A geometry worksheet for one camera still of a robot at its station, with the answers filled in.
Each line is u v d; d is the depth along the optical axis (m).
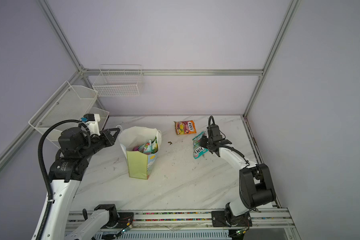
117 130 0.65
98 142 0.55
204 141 0.81
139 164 0.76
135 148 0.89
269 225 0.73
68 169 0.43
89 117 0.55
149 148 0.80
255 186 0.44
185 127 1.11
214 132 0.70
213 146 0.67
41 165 0.42
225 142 0.66
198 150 0.92
